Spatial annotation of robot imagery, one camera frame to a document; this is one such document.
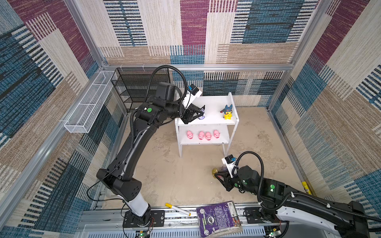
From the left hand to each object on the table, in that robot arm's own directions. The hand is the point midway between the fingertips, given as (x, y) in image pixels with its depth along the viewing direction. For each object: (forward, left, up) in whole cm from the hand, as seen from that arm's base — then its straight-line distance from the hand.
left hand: (200, 108), depth 65 cm
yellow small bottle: (-20, -61, -43) cm, 77 cm away
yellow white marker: (-31, +12, -41) cm, 53 cm away
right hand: (-20, -9, -27) cm, 35 cm away
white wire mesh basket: (+1, +56, -6) cm, 56 cm away
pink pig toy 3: (0, -5, -22) cm, 23 cm away
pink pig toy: (+1, +5, -22) cm, 22 cm away
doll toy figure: (-17, -7, -27) cm, 33 cm away
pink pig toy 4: (+2, -10, -22) cm, 24 cm away
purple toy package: (-37, -8, -38) cm, 53 cm away
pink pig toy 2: (+1, -1, -22) cm, 22 cm away
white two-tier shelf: (-3, -8, -8) cm, 11 cm away
